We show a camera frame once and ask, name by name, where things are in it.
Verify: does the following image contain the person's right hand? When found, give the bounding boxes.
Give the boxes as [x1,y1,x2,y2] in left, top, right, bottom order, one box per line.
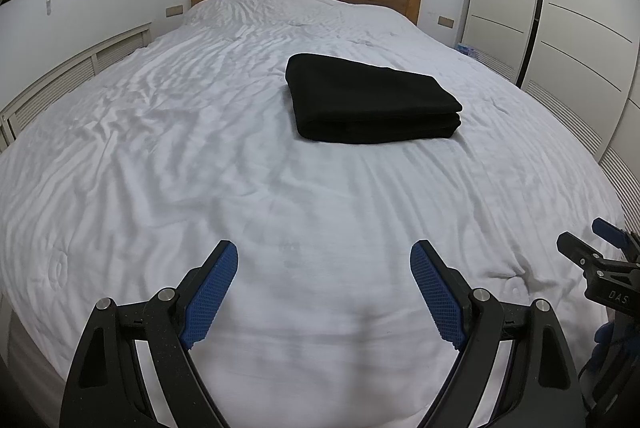
[593,319,627,366]

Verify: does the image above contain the white wardrobe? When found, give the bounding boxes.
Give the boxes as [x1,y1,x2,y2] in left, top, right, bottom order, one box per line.
[460,0,640,219]

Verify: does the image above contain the bed with white duvet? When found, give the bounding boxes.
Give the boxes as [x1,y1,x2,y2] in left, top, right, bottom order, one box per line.
[0,0,628,428]

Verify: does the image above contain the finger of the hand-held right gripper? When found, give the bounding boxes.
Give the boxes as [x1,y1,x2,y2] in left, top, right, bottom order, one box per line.
[556,231,607,279]
[591,217,640,255]

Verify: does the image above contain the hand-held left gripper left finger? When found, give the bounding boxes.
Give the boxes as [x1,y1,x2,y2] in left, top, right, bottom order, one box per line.
[59,240,240,428]

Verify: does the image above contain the low white louvered cabinet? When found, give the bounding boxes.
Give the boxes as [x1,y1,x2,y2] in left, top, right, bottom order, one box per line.
[0,22,153,153]

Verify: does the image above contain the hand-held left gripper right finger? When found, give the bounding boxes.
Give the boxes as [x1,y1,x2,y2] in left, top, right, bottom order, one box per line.
[410,240,587,428]

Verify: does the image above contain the black pants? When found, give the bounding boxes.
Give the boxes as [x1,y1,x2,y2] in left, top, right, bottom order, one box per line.
[285,52,463,143]

